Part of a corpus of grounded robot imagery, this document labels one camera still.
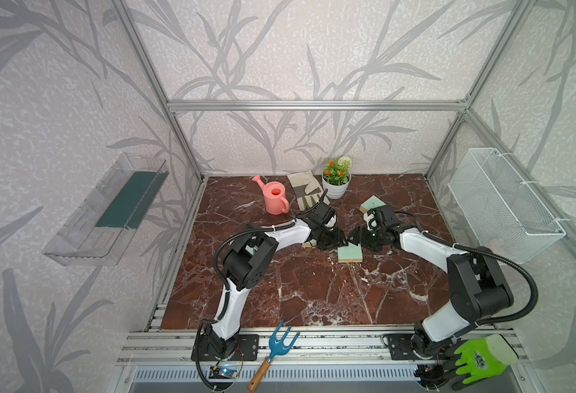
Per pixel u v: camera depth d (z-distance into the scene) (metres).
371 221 0.84
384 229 0.71
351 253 0.91
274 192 0.99
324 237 0.83
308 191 1.15
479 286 0.46
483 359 0.71
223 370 0.71
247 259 0.53
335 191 1.08
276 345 0.75
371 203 1.08
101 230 0.66
